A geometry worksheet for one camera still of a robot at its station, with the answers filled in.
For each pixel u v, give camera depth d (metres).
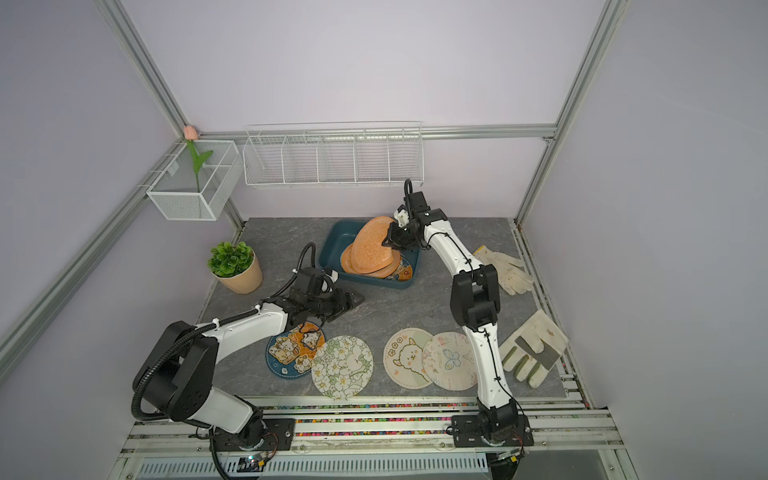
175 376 0.44
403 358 0.87
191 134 0.89
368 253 0.98
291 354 0.87
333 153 1.01
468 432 0.74
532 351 0.87
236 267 0.91
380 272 0.94
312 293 0.72
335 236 1.12
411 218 0.85
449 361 0.85
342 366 0.85
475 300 0.60
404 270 1.05
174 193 0.77
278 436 0.73
